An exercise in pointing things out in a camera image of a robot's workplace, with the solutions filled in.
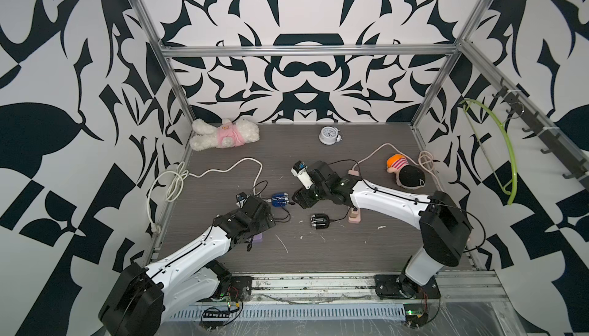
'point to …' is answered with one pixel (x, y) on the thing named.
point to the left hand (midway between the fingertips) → (262, 217)
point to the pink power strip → (353, 215)
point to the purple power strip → (258, 238)
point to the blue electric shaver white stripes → (280, 199)
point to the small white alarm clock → (328, 135)
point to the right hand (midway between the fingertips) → (298, 189)
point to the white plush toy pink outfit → (227, 135)
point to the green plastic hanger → (514, 178)
